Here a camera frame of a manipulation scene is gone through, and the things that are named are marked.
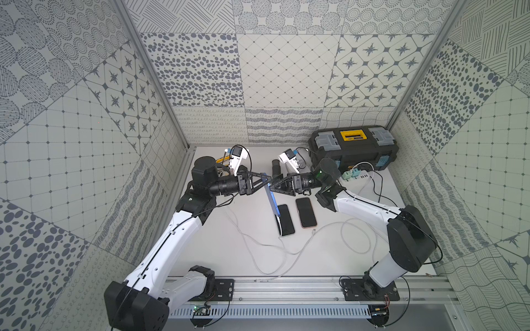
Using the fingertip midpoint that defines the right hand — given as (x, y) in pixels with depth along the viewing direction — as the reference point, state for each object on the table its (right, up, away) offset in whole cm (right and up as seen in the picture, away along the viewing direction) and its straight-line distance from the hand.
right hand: (268, 189), depth 66 cm
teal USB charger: (+43, +4, +35) cm, 56 cm away
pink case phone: (+17, -15, +27) cm, 35 cm away
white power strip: (+49, +1, +39) cm, 63 cm away
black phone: (+7, -18, +25) cm, 31 cm away
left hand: (-2, +6, -1) cm, 6 cm away
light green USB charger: (+38, +2, +35) cm, 52 cm away
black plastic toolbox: (+49, +17, +33) cm, 61 cm away
